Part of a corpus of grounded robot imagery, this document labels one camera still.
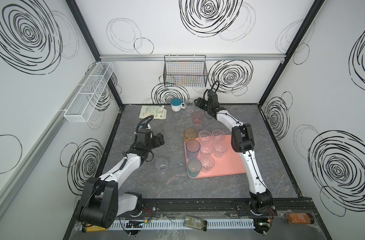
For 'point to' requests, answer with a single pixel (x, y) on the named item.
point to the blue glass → (193, 147)
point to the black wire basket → (185, 71)
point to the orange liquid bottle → (299, 218)
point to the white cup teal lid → (177, 104)
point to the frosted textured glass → (169, 127)
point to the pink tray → (230, 163)
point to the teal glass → (194, 166)
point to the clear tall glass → (207, 162)
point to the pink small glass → (197, 117)
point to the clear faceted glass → (205, 135)
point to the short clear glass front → (161, 164)
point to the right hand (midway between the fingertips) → (197, 100)
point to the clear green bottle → (196, 223)
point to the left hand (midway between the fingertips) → (158, 136)
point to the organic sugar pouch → (158, 112)
